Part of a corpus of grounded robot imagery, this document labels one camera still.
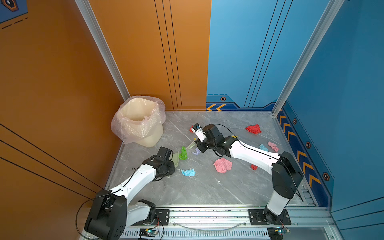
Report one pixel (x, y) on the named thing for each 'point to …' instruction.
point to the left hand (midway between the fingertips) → (172, 168)
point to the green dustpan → (175, 159)
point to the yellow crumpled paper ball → (234, 136)
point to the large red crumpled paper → (255, 129)
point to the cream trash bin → (140, 120)
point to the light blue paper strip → (262, 147)
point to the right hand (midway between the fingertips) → (195, 140)
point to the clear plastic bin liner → (115, 130)
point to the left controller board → (148, 232)
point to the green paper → (183, 155)
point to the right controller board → (277, 233)
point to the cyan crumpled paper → (191, 172)
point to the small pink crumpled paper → (273, 146)
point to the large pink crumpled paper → (222, 165)
